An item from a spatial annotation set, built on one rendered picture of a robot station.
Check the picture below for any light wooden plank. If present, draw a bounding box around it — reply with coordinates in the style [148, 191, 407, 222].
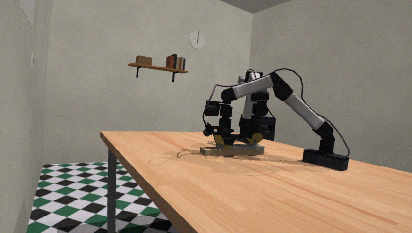
[200, 147, 264, 156]

